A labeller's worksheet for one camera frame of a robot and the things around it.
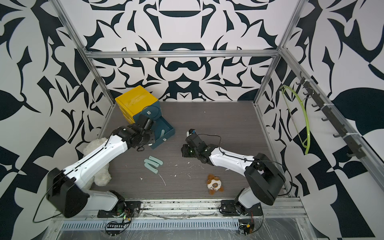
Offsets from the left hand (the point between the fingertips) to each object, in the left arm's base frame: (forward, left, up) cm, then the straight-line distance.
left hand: (150, 134), depth 82 cm
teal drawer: (+14, -1, +2) cm, 14 cm away
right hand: (-5, -17, -8) cm, 19 cm away
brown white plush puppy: (-23, -33, -14) cm, 43 cm away
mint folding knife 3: (-9, +1, -16) cm, 19 cm away
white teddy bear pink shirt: (0, +34, -8) cm, 35 cm away
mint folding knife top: (-9, -3, -16) cm, 19 cm away
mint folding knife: (+9, -4, -14) cm, 17 cm away
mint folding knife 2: (-12, +2, -16) cm, 21 cm away
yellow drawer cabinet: (+20, +13, +5) cm, 24 cm away
